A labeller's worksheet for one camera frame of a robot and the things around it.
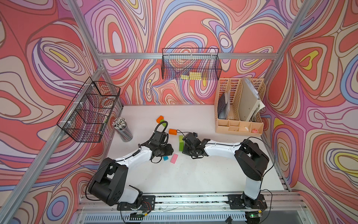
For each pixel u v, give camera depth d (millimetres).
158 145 690
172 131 1013
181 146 868
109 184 426
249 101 843
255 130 993
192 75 822
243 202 665
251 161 488
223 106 997
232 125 995
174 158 892
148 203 730
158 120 1079
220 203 750
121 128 852
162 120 1083
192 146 711
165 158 894
